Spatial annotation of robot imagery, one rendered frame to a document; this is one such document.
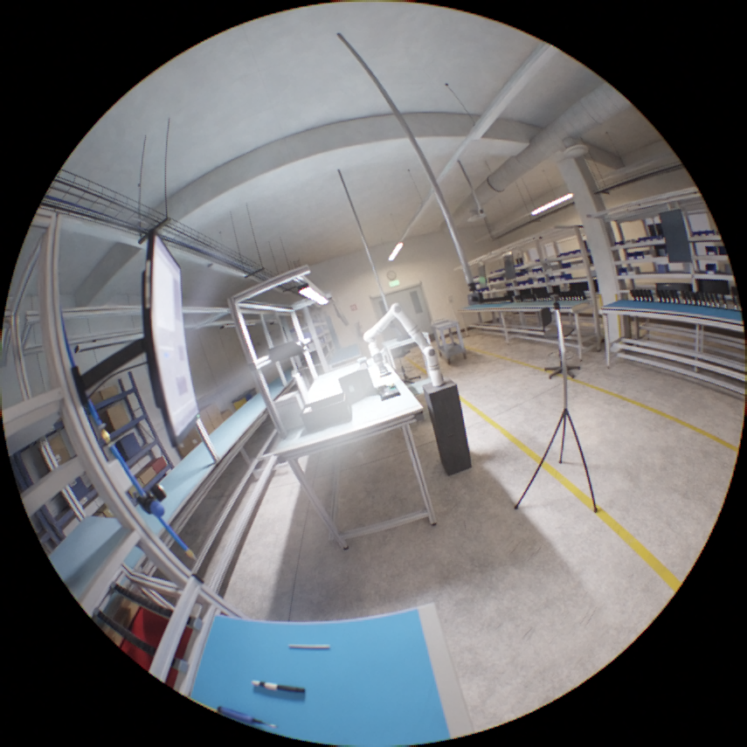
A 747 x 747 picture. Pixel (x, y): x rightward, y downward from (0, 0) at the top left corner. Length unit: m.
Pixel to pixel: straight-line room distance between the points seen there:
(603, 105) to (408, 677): 3.95
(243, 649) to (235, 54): 3.00
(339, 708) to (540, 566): 1.37
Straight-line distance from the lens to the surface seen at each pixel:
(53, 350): 0.78
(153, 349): 0.60
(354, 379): 1.73
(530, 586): 1.68
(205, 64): 2.46
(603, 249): 4.63
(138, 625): 1.29
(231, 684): 0.83
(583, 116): 3.63
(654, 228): 5.19
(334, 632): 0.71
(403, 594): 1.73
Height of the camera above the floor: 1.55
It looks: 13 degrees down
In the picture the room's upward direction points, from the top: 18 degrees counter-clockwise
